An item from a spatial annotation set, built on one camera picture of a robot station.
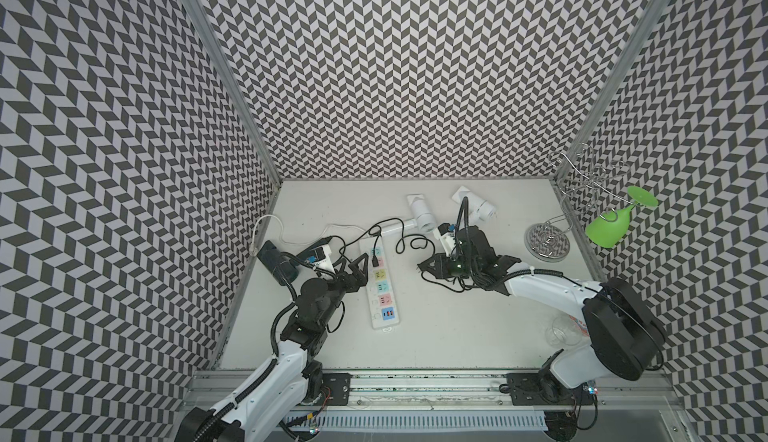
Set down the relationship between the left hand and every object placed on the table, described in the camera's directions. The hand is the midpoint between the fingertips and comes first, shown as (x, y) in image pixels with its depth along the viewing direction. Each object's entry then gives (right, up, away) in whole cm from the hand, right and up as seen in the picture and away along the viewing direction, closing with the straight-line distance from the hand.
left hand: (357, 259), depth 81 cm
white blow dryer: (+20, +10, +20) cm, 30 cm away
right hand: (+19, -3, +3) cm, 19 cm away
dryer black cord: (+12, +3, +18) cm, 22 cm away
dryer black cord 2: (+23, -9, +12) cm, 28 cm away
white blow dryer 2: (+39, +14, +21) cm, 46 cm away
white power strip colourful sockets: (+7, -14, +2) cm, 16 cm away
